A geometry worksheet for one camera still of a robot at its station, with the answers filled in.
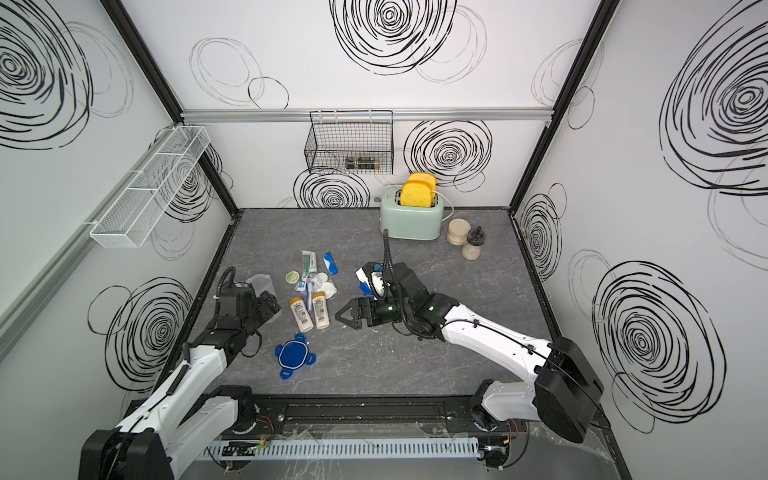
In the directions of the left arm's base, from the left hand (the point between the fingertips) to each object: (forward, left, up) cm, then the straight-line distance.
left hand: (264, 303), depth 86 cm
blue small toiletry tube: (+20, -15, -7) cm, 26 cm away
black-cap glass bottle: (+23, -64, +4) cm, 69 cm away
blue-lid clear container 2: (+2, -30, +6) cm, 30 cm away
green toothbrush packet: (+19, -8, -5) cm, 21 cm away
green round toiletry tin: (+13, -4, -6) cm, 15 cm away
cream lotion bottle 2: (+1, -16, -5) cm, 16 cm away
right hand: (-9, -26, +12) cm, 30 cm away
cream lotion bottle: (-1, -10, -5) cm, 11 cm away
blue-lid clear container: (+7, +4, -1) cm, 8 cm away
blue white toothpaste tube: (+6, -11, -5) cm, 13 cm away
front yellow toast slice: (+35, -44, +13) cm, 58 cm away
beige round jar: (+31, -61, 0) cm, 68 cm away
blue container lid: (-12, -10, -7) cm, 17 cm away
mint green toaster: (+32, -43, +2) cm, 54 cm away
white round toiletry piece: (+11, -14, -6) cm, 19 cm away
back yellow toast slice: (+40, -47, +16) cm, 64 cm away
